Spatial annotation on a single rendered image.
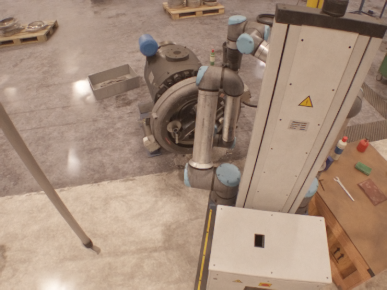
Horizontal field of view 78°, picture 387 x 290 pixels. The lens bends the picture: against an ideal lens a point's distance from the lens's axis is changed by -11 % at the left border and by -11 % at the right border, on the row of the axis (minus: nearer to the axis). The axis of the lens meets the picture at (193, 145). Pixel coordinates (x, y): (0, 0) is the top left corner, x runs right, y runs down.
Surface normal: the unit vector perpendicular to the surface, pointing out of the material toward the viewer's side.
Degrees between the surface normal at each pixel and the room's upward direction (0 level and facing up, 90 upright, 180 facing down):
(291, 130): 90
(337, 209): 0
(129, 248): 0
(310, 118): 90
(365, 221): 0
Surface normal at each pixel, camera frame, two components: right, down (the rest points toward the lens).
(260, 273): 0.00, -0.69
